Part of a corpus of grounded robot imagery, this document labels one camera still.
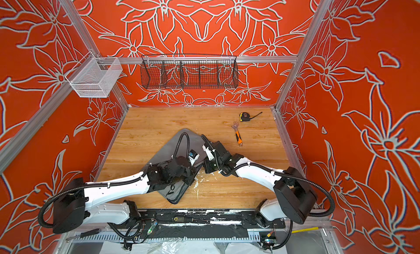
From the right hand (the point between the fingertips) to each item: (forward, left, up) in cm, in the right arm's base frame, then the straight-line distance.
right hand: (203, 162), depth 83 cm
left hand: (-4, +3, +2) cm, 5 cm away
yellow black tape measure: (+37, -27, -5) cm, 46 cm away
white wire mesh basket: (+40, +64, +25) cm, 79 cm away
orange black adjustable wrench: (+32, -20, -7) cm, 38 cm away
